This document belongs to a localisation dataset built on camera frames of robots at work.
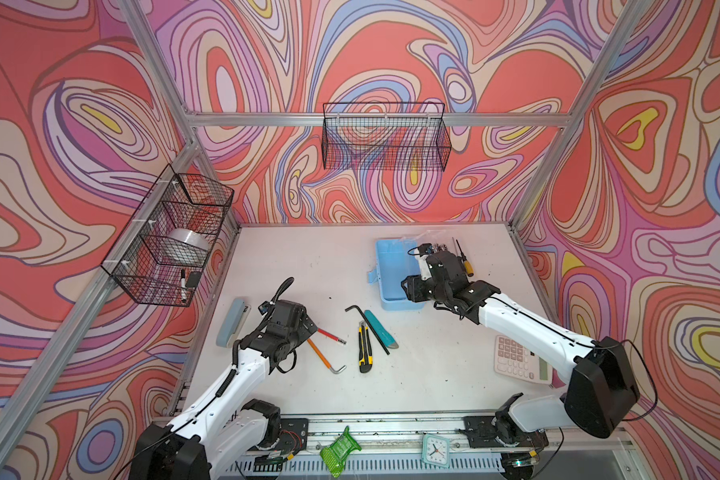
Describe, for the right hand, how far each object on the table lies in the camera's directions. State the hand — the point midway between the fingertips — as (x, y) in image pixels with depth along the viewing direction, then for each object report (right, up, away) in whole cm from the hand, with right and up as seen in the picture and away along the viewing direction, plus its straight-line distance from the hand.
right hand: (411, 289), depth 84 cm
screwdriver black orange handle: (+17, +12, +14) cm, 25 cm away
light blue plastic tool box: (-3, +7, +22) cm, 23 cm away
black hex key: (-12, -13, +7) cm, 19 cm away
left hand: (-31, -11, +1) cm, 33 cm away
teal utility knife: (-8, -14, +7) cm, 18 cm away
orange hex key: (-26, -21, +2) cm, 33 cm away
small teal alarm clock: (+3, -37, -14) cm, 40 cm away
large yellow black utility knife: (-13, -20, +1) cm, 24 cm away
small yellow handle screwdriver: (+19, +7, +9) cm, 22 cm away
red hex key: (-28, -14, +7) cm, 32 cm away
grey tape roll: (-58, +14, -11) cm, 60 cm away
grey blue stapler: (-53, -11, +4) cm, 54 cm away
